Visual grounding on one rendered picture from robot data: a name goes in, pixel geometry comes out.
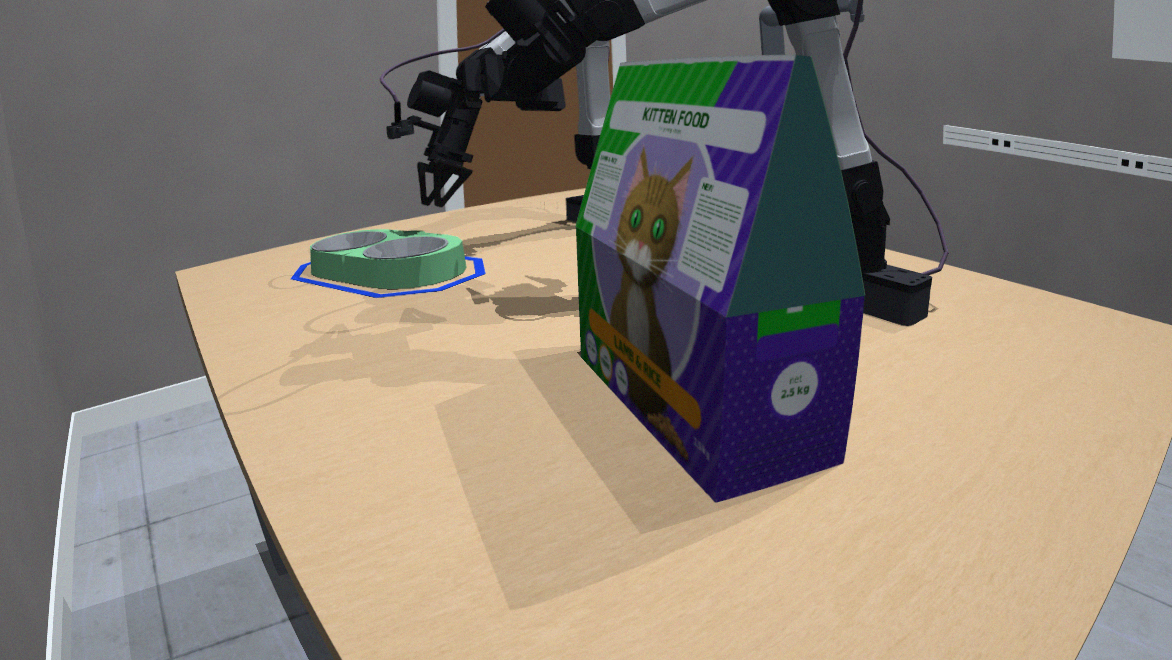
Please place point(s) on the purple and green cat food box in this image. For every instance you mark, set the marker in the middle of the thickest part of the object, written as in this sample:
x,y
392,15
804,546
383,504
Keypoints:
x,y
720,290

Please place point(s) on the blue tape outline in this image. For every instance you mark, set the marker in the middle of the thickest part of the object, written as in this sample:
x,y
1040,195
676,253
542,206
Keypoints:
x,y
478,264

